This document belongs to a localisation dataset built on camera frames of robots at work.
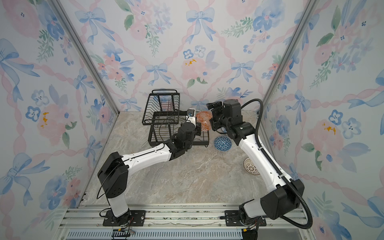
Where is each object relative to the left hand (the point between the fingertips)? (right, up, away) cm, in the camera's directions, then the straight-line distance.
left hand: (196, 116), depth 79 cm
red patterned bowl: (+4, -1, +4) cm, 6 cm away
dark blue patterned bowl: (+18, -17, +21) cm, 32 cm away
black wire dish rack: (-18, -3, +9) cm, 20 cm away
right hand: (+4, +3, -6) cm, 8 cm away
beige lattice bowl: (+32, -30, +11) cm, 45 cm away
